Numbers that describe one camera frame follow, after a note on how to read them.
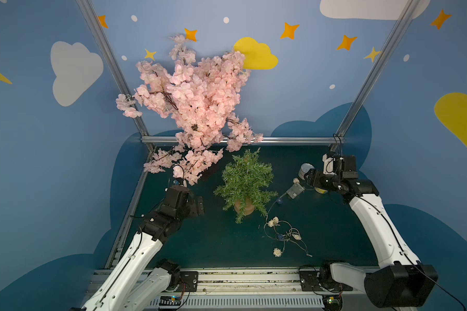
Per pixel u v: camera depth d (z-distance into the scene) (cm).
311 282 75
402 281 40
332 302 73
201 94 58
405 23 72
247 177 67
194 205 67
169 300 73
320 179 70
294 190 98
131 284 43
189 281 74
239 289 73
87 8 69
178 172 68
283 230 88
